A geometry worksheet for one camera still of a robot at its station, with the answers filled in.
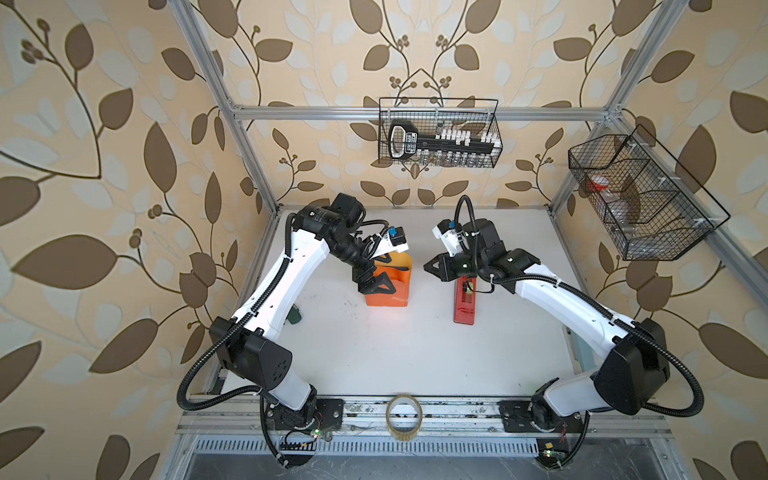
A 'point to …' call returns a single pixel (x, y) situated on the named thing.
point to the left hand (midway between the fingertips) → (389, 269)
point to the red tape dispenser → (465, 300)
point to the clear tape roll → (399, 435)
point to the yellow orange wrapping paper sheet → (398, 271)
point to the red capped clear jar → (598, 182)
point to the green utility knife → (293, 316)
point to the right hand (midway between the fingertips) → (428, 269)
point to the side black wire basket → (648, 205)
